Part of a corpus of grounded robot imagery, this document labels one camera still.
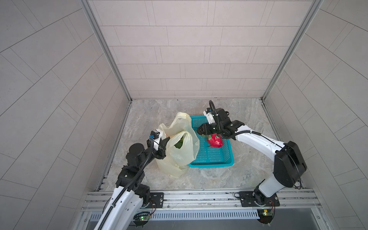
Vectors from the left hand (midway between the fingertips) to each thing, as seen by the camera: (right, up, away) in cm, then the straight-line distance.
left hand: (170, 137), depth 71 cm
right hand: (+16, +3, +13) cm, 21 cm away
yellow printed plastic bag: (+6, -3, -6) cm, 9 cm away
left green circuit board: (-12, -36, -7) cm, 38 cm away
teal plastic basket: (+22, -15, +15) cm, 30 cm away
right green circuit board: (+46, -37, -3) cm, 59 cm away
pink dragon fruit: (+24, -4, +12) cm, 27 cm away
